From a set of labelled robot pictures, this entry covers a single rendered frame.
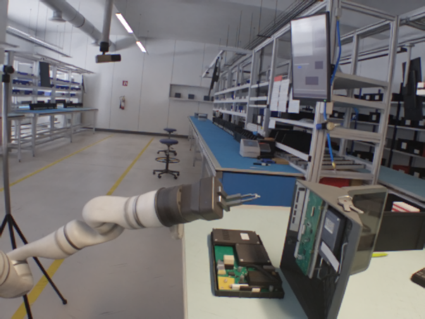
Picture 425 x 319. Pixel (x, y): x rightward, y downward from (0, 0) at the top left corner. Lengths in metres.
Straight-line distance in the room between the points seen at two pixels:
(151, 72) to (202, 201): 11.27
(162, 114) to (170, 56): 2.32
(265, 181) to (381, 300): 1.57
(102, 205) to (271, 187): 1.64
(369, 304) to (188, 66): 11.36
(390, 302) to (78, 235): 0.68
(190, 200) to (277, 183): 1.65
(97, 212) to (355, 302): 0.55
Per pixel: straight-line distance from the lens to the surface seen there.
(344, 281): 0.45
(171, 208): 0.54
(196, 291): 0.57
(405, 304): 0.70
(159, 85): 11.67
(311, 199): 0.57
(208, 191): 0.53
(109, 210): 0.63
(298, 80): 1.89
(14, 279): 0.73
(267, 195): 2.16
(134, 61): 11.87
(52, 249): 0.74
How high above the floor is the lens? 1.33
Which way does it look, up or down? 10 degrees down
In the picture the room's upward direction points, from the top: 6 degrees clockwise
